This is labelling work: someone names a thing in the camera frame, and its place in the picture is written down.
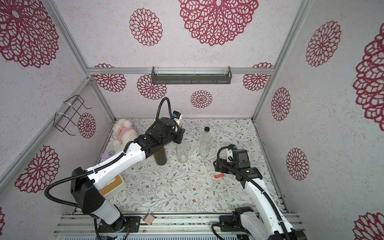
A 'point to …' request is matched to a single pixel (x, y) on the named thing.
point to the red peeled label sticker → (220, 175)
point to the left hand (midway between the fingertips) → (182, 130)
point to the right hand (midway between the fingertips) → (219, 162)
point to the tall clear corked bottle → (182, 150)
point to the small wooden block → (148, 219)
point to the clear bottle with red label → (205, 143)
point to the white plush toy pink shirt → (123, 134)
